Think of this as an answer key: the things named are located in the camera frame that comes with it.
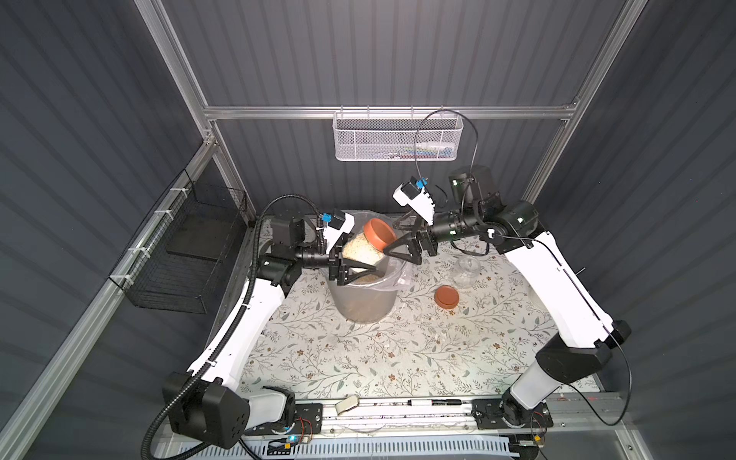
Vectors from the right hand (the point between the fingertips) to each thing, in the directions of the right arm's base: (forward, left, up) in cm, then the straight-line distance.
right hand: (396, 235), depth 59 cm
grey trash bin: (+1, +5, -29) cm, 29 cm away
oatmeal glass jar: (+19, -28, -41) cm, 53 cm away
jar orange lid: (+9, -19, -42) cm, 47 cm away
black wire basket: (+3, +56, -14) cm, 58 cm away
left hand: (-2, +4, -7) cm, 8 cm away
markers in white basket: (+44, -12, -8) cm, 46 cm away
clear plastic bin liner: (0, 0, -15) cm, 15 cm away
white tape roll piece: (-25, +12, -39) cm, 47 cm away
